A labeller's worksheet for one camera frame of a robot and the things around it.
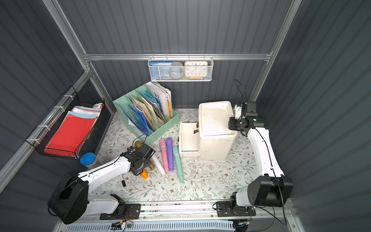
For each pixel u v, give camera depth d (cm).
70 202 41
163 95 96
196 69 88
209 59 89
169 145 96
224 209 74
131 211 74
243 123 54
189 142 99
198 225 77
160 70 86
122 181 83
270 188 40
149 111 94
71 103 77
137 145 96
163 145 96
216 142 75
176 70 89
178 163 88
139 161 64
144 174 84
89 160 71
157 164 88
